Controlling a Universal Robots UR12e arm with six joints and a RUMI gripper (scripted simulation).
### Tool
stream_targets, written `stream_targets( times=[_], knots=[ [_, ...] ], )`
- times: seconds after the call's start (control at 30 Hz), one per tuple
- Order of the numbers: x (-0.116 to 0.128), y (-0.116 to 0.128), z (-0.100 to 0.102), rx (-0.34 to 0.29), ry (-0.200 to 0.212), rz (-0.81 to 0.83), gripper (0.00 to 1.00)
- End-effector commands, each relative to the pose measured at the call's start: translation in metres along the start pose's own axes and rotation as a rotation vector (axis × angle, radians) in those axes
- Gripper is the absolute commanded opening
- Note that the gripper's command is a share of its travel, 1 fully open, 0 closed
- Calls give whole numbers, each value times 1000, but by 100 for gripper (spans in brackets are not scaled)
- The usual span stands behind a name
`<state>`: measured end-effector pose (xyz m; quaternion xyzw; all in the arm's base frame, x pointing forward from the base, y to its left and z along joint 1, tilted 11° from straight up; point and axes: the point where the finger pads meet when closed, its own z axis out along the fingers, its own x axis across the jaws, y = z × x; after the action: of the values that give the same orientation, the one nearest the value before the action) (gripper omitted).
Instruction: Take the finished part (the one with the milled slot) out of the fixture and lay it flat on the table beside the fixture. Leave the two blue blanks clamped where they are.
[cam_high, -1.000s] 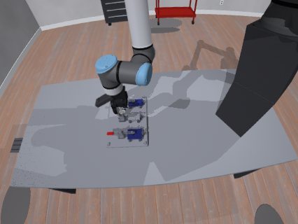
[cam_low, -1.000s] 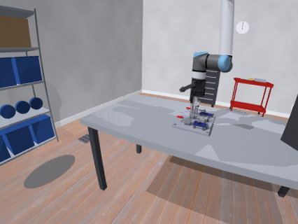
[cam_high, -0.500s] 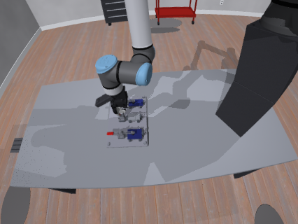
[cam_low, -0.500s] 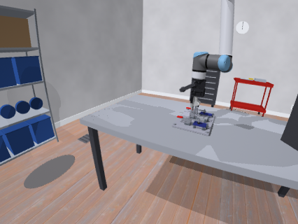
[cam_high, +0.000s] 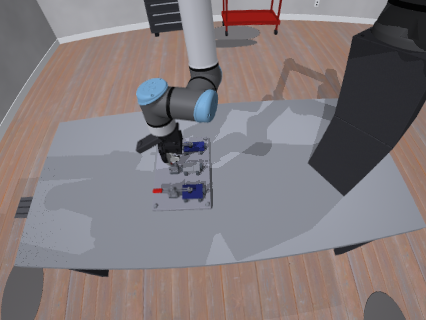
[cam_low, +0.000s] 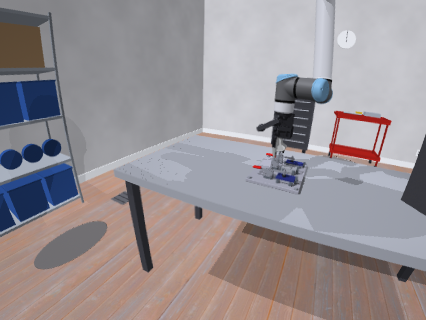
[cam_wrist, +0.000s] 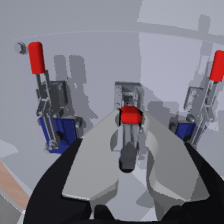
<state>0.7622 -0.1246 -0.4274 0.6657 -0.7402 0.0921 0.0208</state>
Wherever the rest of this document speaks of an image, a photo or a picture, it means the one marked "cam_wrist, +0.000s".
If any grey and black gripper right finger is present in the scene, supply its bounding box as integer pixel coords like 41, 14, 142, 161
138, 109, 224, 224

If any blue rectangular block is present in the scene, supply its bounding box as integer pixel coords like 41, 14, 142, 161
173, 121, 197, 140
39, 115, 79, 154

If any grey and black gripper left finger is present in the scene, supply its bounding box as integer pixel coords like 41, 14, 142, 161
23, 108, 121, 224

